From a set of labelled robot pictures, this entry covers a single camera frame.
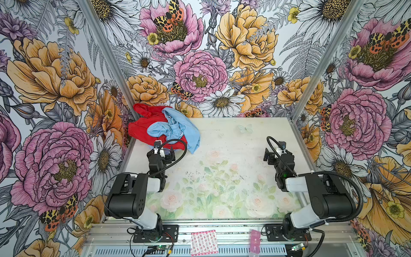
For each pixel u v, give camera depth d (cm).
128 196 46
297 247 72
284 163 73
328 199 46
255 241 70
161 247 71
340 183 50
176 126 104
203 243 72
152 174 71
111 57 88
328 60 90
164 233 73
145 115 119
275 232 74
